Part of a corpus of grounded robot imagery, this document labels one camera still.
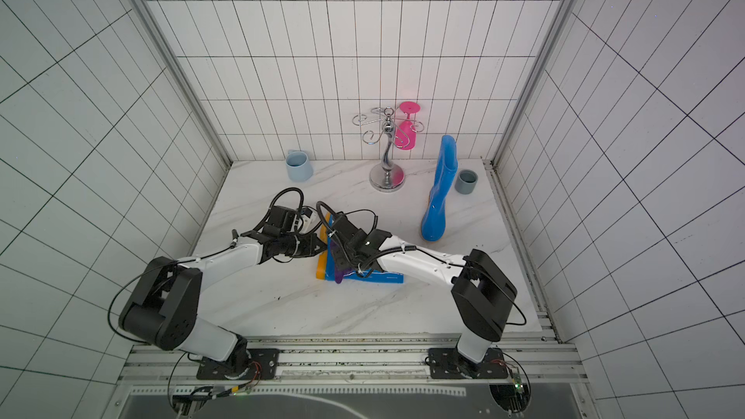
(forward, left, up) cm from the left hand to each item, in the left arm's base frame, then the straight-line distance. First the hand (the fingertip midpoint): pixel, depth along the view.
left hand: (322, 251), depth 89 cm
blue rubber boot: (-5, -2, 0) cm, 5 cm away
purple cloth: (-9, -7, +5) cm, 12 cm away
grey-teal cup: (+28, -50, +2) cm, 57 cm away
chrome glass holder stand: (+35, -21, -4) cm, 41 cm away
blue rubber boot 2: (+10, -37, 0) cm, 38 cm away
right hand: (0, -7, +4) cm, 8 cm away
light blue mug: (+36, +14, +1) cm, 38 cm away
